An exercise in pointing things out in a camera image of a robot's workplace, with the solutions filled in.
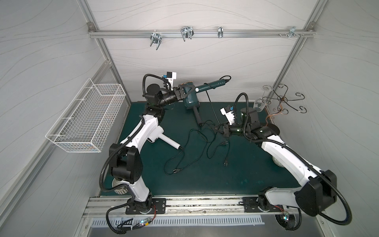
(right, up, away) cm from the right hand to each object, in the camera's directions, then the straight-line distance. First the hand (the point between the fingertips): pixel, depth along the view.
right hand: (213, 127), depth 75 cm
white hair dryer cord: (-20, -26, +9) cm, 34 cm away
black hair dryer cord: (+3, -10, +28) cm, 30 cm away
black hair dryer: (-8, +8, +36) cm, 37 cm away
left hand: (-11, +19, -6) cm, 23 cm away
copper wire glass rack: (+38, +14, +5) cm, 41 cm away
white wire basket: (-62, +3, -6) cm, 62 cm away
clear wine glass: (+32, +14, +16) cm, 38 cm away
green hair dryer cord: (+9, -21, +13) cm, 27 cm away
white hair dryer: (-35, -5, +23) cm, 42 cm away
